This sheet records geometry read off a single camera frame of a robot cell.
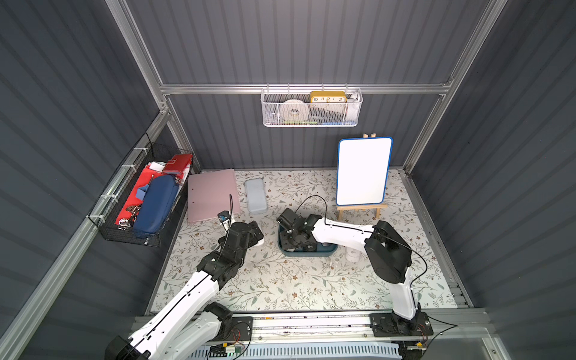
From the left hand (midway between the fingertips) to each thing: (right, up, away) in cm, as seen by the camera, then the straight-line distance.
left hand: (246, 228), depth 79 cm
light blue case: (-1, +11, +30) cm, 32 cm away
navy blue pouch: (-26, +9, -11) cm, 29 cm away
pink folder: (-26, +12, +32) cm, 43 cm away
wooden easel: (+51, +6, +18) cm, 54 cm away
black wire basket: (-35, +7, -18) cm, 40 cm away
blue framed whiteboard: (+45, +23, +9) cm, 51 cm away
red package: (-24, +22, 0) cm, 33 cm away
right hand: (+15, -7, +12) cm, 20 cm away
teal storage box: (+28, -11, +12) cm, 33 cm away
